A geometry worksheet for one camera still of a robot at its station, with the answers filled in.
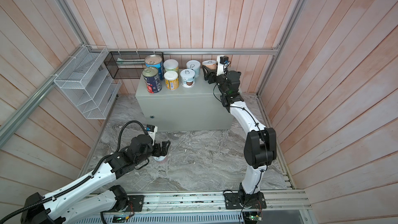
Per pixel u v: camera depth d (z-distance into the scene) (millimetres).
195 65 782
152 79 673
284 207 731
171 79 708
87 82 749
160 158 827
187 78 728
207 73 733
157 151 687
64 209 426
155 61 730
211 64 752
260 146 501
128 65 1044
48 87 663
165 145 712
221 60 670
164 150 701
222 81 714
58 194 419
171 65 750
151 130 675
